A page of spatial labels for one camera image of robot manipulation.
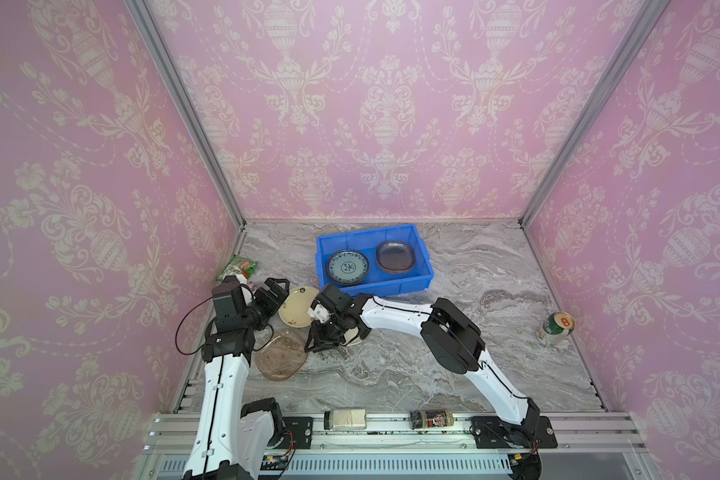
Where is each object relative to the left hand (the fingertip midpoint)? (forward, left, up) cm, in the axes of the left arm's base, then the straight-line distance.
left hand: (283, 291), depth 79 cm
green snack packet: (+21, +24, -17) cm, 36 cm away
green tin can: (-5, -74, -8) cm, 75 cm away
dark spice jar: (-27, -36, -15) cm, 47 cm away
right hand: (-9, -6, -16) cm, 20 cm away
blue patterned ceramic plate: (+21, -15, -17) cm, 31 cm away
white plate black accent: (-10, -18, -7) cm, 22 cm away
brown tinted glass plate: (-10, +3, -20) cm, 22 cm away
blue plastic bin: (+25, -24, -18) cm, 39 cm away
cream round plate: (+5, +1, -19) cm, 19 cm away
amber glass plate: (+24, -32, -15) cm, 43 cm away
